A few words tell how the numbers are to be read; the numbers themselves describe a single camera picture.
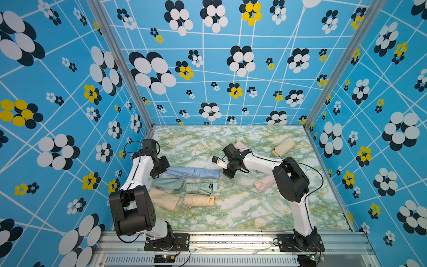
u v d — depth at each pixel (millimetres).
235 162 734
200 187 865
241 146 1048
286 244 722
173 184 876
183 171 912
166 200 839
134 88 988
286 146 1050
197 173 917
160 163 752
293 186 535
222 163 866
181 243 728
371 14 695
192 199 825
